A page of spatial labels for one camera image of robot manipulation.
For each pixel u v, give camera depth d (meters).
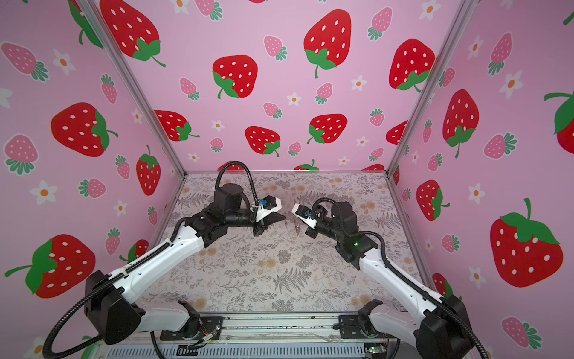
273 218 0.62
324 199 0.51
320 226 0.64
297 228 0.80
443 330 0.39
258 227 0.63
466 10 0.69
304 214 0.60
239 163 0.57
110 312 0.38
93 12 0.68
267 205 0.58
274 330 0.75
